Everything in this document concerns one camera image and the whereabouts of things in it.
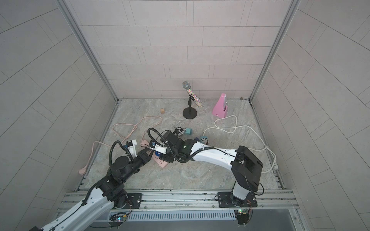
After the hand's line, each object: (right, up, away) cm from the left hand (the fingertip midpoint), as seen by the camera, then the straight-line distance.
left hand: (157, 148), depth 76 cm
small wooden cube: (-4, +20, +32) cm, 38 cm away
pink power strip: (0, -10, +6) cm, 12 cm away
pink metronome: (+39, +21, +26) cm, 52 cm away
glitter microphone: (+15, +36, +11) cm, 40 cm away
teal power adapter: (+16, +6, +19) cm, 26 cm away
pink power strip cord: (-44, -15, +6) cm, 47 cm away
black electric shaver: (+11, +6, +19) cm, 23 cm away
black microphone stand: (+17, +19, +31) cm, 40 cm away
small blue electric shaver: (+21, +2, +13) cm, 25 cm away
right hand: (+2, -3, +2) cm, 4 cm away
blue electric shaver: (0, -2, -2) cm, 3 cm away
